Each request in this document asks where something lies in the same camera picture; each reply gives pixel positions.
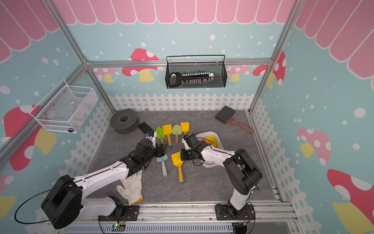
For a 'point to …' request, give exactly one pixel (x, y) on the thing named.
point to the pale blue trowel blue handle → (162, 159)
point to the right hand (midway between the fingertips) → (181, 155)
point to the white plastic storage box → (206, 164)
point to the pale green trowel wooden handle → (177, 130)
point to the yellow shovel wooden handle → (185, 127)
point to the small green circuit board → (118, 227)
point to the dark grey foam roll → (124, 121)
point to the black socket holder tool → (177, 79)
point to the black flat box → (224, 114)
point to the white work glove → (132, 191)
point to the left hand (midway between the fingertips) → (163, 146)
